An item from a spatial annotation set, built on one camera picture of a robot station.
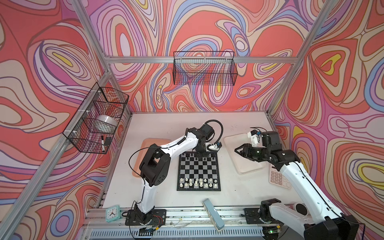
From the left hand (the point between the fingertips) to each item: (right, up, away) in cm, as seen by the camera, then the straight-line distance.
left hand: (205, 151), depth 90 cm
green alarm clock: (-47, -28, -17) cm, 58 cm away
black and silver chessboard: (-6, -13, -3) cm, 15 cm away
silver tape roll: (-51, +19, -17) cm, 57 cm away
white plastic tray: (+24, -8, 0) cm, 25 cm away
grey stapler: (+3, -29, -17) cm, 33 cm away
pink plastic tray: (-40, +3, +11) cm, 42 cm away
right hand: (+16, +1, -13) cm, 21 cm away
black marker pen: (-52, +7, -18) cm, 55 cm away
